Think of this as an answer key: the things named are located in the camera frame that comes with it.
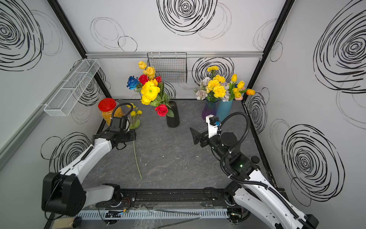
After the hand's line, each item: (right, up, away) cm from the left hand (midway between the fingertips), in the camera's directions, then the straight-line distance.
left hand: (132, 134), depth 86 cm
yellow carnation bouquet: (+48, +27, -6) cm, 56 cm away
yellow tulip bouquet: (+60, +26, -7) cm, 66 cm away
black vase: (+24, +7, +14) cm, 28 cm away
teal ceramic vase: (+59, +15, +11) cm, 62 cm away
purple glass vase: (+49, +16, +11) cm, 53 cm away
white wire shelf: (-31, +24, -10) cm, 41 cm away
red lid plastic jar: (-18, +18, +4) cm, 25 cm away
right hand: (+39, +7, -21) cm, 45 cm away
